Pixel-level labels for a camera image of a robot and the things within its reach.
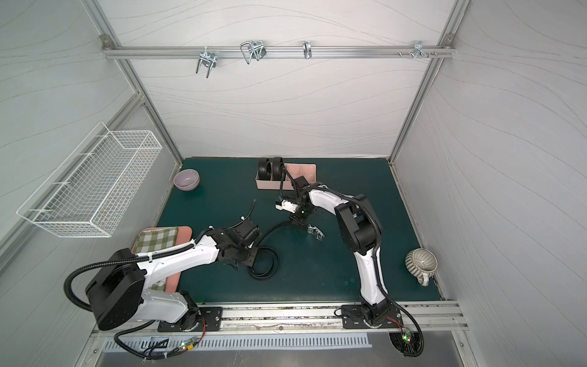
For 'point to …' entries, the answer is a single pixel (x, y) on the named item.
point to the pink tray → (184, 235)
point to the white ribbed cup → (421, 264)
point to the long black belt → (264, 169)
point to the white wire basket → (89, 193)
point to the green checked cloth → (156, 238)
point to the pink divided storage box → (308, 170)
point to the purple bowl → (186, 180)
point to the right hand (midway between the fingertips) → (296, 219)
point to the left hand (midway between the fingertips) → (253, 258)
